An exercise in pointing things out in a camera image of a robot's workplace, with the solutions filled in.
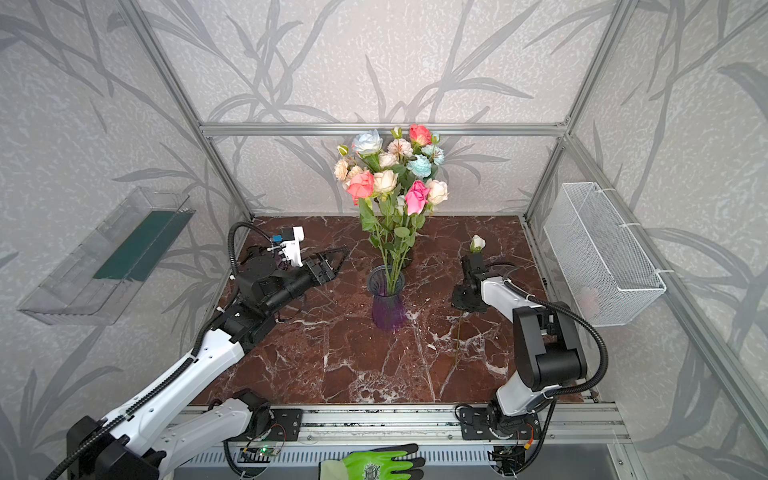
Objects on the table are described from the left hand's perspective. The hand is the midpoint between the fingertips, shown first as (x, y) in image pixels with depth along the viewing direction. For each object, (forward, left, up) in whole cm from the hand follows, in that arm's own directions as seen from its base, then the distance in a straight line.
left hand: (343, 255), depth 69 cm
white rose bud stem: (+26, -42, -27) cm, 56 cm away
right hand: (+4, -33, -29) cm, 44 cm away
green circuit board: (-35, +21, -34) cm, 54 cm away
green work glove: (-38, -8, -30) cm, 49 cm away
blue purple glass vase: (-3, -10, -20) cm, 23 cm away
